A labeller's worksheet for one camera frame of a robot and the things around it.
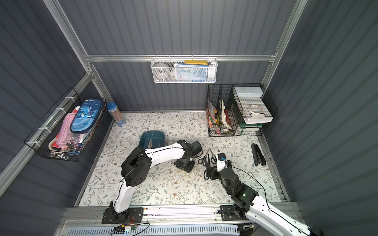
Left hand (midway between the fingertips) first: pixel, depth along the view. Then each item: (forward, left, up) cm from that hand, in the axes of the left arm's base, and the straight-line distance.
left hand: (188, 171), depth 88 cm
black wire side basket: (+1, +61, +35) cm, 71 cm away
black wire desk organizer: (+32, -32, +21) cm, 50 cm away
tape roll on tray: (+33, -44, +20) cm, 59 cm away
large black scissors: (+8, -16, 0) cm, 18 cm away
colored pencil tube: (+37, +50, +13) cm, 64 cm away
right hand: (+1, -16, +13) cm, 20 cm away
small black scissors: (+7, -11, 0) cm, 13 cm away
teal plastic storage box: (+27, +22, 0) cm, 35 cm away
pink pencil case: (+5, +57, +30) cm, 65 cm away
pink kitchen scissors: (+19, +26, +1) cm, 33 cm away
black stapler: (+8, -44, +2) cm, 45 cm away
